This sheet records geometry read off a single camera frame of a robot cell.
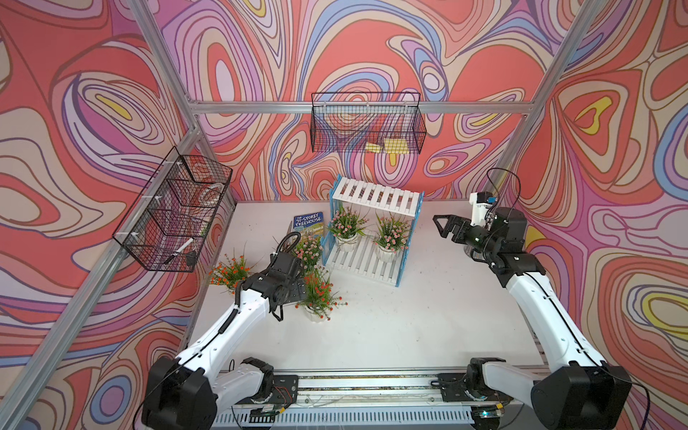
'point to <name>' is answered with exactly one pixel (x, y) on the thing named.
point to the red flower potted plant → (320, 298)
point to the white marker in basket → (179, 250)
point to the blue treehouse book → (311, 224)
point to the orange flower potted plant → (230, 273)
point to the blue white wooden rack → (371, 229)
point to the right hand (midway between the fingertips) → (444, 225)
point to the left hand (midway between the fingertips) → (289, 292)
